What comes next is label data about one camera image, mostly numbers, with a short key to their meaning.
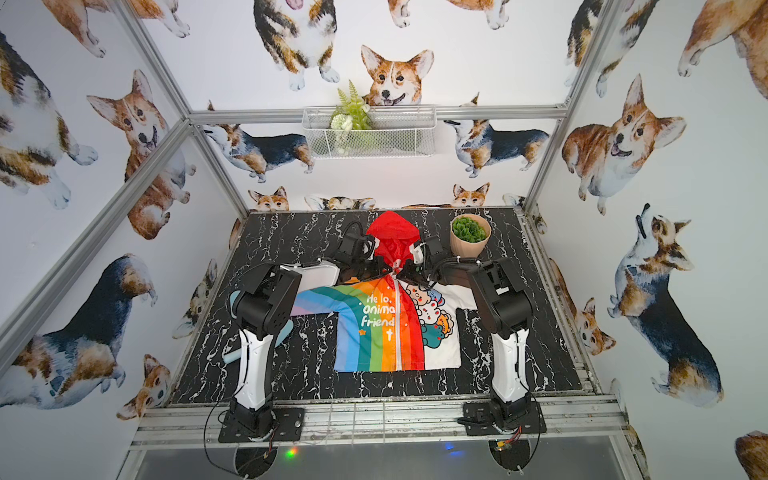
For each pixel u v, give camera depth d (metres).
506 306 0.55
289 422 0.73
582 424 0.75
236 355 0.84
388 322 0.90
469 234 0.98
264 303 0.57
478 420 0.73
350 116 0.82
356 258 0.86
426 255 0.83
